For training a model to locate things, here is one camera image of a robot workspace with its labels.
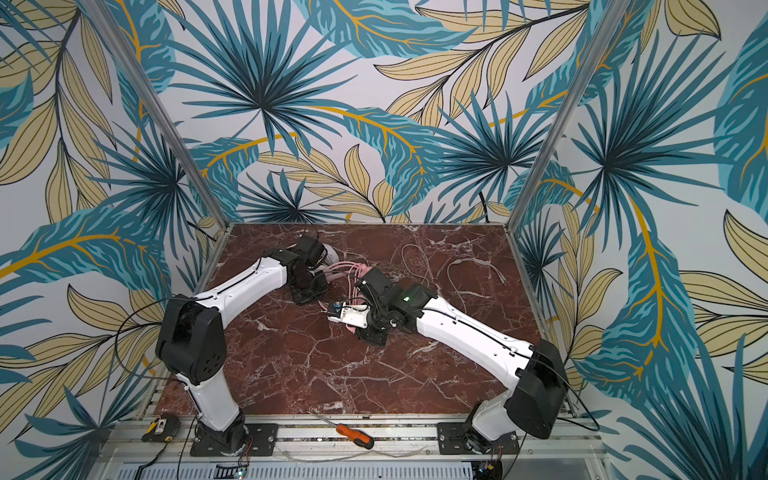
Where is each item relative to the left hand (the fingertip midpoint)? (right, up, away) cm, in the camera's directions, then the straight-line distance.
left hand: (324, 295), depth 89 cm
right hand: (+11, -7, -12) cm, 17 cm away
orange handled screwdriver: (+12, -32, -16) cm, 38 cm away
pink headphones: (+5, +7, +2) cm, 9 cm away
